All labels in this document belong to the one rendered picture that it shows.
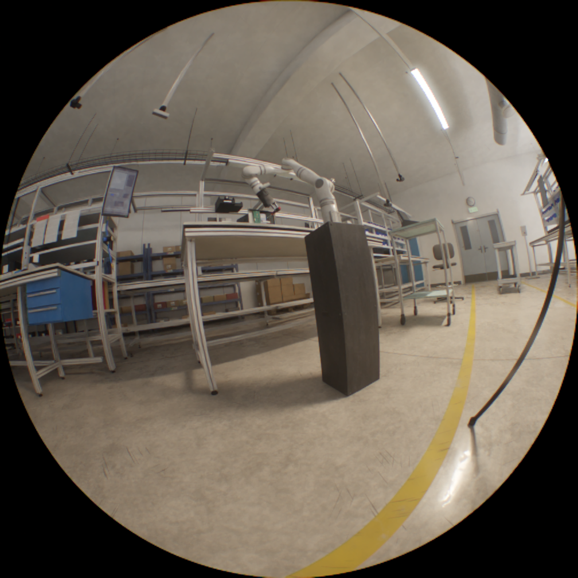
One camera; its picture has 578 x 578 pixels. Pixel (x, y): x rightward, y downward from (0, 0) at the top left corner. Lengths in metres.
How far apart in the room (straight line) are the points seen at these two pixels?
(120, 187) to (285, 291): 4.37
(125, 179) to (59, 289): 1.17
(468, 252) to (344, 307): 6.61
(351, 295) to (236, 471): 0.84
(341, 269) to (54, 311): 1.80
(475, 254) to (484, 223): 1.10
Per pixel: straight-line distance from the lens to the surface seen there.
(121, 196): 2.08
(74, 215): 2.48
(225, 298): 4.97
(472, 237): 7.26
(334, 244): 0.85
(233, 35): 3.30
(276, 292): 4.91
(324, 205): 1.05
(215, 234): 1.08
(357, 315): 0.90
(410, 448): 0.74
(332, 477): 0.66
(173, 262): 4.93
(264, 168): 1.35
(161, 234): 5.67
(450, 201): 7.49
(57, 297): 1.60
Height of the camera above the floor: 0.56
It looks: 1 degrees up
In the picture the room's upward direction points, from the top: 8 degrees counter-clockwise
